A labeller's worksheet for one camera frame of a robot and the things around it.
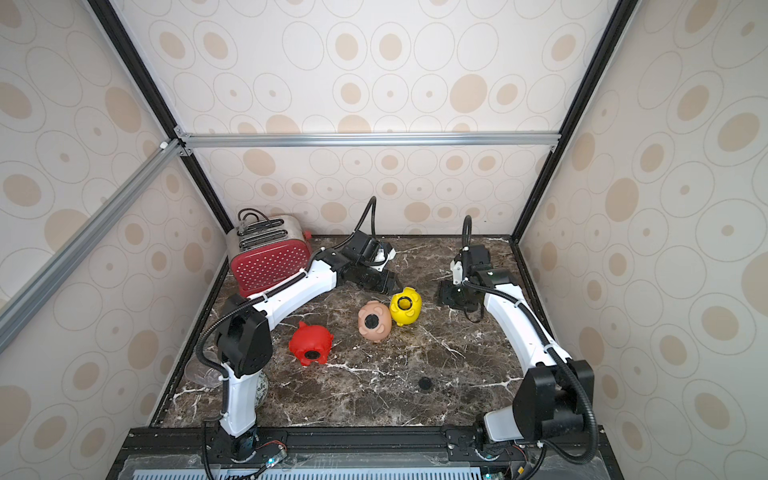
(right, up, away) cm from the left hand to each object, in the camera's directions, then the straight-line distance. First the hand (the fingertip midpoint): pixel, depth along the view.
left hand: (404, 286), depth 84 cm
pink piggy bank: (-6, -9, +3) cm, 11 cm away
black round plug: (-26, -19, -1) cm, 32 cm away
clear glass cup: (-57, -24, -1) cm, 62 cm away
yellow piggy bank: (+1, -7, +5) cm, 9 cm away
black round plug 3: (+6, -27, -1) cm, 28 cm away
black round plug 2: (-10, -11, +3) cm, 15 cm away
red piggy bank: (-27, -15, +2) cm, 31 cm away
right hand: (+14, -3, 0) cm, 15 cm away
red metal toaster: (-43, +11, +8) cm, 45 cm away
